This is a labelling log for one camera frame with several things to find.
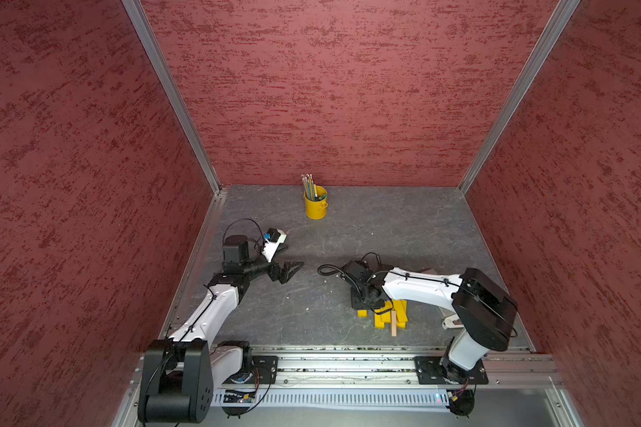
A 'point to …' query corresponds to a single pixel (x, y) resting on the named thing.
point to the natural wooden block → (393, 318)
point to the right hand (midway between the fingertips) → (360, 308)
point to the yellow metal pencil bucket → (317, 209)
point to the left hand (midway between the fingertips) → (293, 258)
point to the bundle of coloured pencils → (310, 187)
